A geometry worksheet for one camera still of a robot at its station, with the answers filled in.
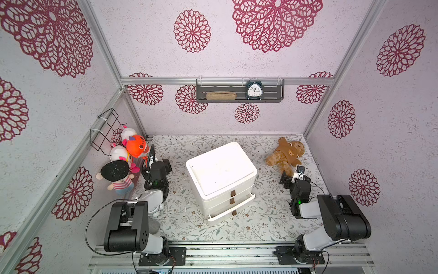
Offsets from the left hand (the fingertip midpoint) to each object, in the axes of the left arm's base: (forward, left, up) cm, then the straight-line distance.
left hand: (155, 163), depth 91 cm
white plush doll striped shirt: (+1, +17, +8) cm, 19 cm away
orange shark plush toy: (+3, +7, +12) cm, 14 cm away
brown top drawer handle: (-20, -40, +7) cm, 45 cm away
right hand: (-3, -74, -3) cm, 74 cm away
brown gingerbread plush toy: (+9, -74, -6) cm, 75 cm away
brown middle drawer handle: (-21, -40, -1) cm, 45 cm away
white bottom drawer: (-24, -38, -6) cm, 45 cm away
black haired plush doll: (-11, +12, +10) cm, 19 cm away
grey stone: (-29, -3, -9) cm, 31 cm away
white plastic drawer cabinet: (-16, -36, +11) cm, 40 cm away
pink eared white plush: (+15, +17, +8) cm, 24 cm away
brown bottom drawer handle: (-23, -41, -8) cm, 48 cm away
